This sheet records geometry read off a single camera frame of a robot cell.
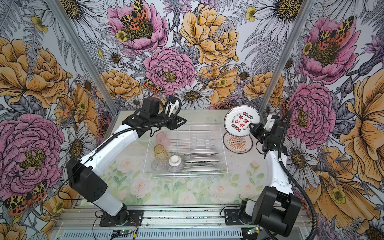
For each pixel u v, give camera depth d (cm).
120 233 71
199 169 75
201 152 83
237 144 102
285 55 90
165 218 76
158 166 81
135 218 74
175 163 86
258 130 71
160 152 87
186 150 100
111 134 108
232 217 74
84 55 88
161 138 94
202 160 78
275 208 44
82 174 42
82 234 70
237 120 86
